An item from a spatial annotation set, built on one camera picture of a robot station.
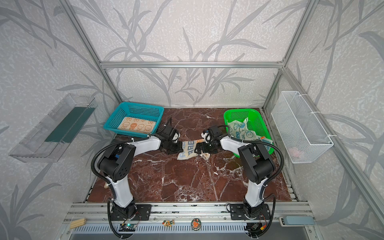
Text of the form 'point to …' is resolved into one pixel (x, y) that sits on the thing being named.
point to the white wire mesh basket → (303, 139)
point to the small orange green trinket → (168, 223)
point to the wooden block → (77, 223)
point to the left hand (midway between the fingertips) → (185, 145)
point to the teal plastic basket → (152, 113)
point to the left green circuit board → (127, 227)
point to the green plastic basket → (256, 123)
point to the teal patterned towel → (238, 129)
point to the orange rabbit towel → (137, 125)
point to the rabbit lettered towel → (188, 151)
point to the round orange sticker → (196, 224)
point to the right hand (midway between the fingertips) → (201, 146)
